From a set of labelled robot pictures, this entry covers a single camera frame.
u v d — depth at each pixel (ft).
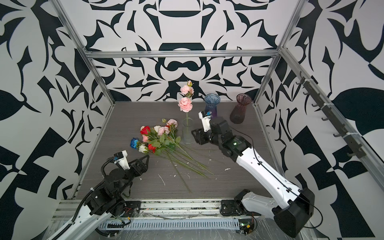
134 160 2.60
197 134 2.09
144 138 3.07
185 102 2.44
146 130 3.01
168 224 2.34
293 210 1.22
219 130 1.73
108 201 1.90
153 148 2.94
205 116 2.07
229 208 2.44
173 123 3.34
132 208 2.42
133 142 3.02
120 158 2.23
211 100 3.05
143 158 2.36
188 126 2.88
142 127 3.16
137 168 2.25
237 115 3.34
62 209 2.49
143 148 3.00
